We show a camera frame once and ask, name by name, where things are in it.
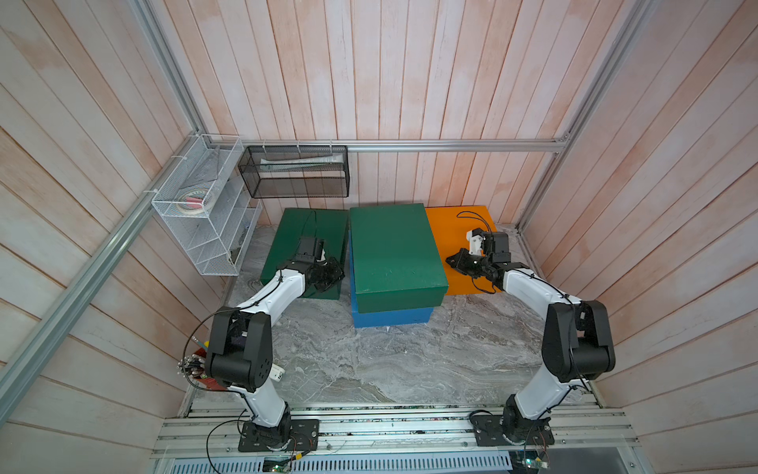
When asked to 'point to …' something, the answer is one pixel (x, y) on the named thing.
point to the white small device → (276, 372)
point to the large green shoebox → (397, 259)
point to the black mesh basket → (296, 171)
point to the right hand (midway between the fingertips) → (445, 256)
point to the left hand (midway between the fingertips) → (346, 276)
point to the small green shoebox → (295, 223)
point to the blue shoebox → (382, 318)
